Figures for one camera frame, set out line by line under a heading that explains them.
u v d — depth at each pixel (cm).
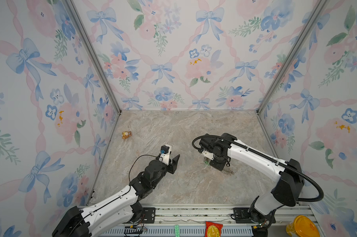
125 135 101
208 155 72
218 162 68
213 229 69
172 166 68
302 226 63
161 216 75
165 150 65
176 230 69
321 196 40
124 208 54
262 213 62
